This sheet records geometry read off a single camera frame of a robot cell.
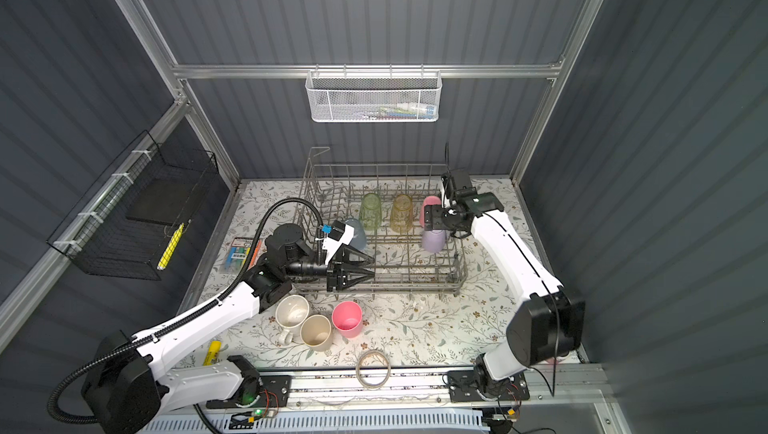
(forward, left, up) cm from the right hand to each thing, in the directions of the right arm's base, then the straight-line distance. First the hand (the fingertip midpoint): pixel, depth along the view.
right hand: (444, 220), depth 84 cm
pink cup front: (+11, +3, -4) cm, 12 cm away
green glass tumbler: (+13, +22, -12) cm, 29 cm away
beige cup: (-26, +36, -17) cm, 47 cm away
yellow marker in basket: (-14, +66, +10) cm, 69 cm away
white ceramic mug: (-20, +44, -16) cm, 51 cm away
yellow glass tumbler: (+7, +12, -5) cm, 15 cm away
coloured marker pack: (+1, +66, -17) cm, 68 cm away
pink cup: (-22, +28, -16) cm, 39 cm away
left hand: (-18, +19, +7) cm, 27 cm away
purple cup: (0, +2, -9) cm, 10 cm away
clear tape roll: (-34, +24, -17) cm, 45 cm away
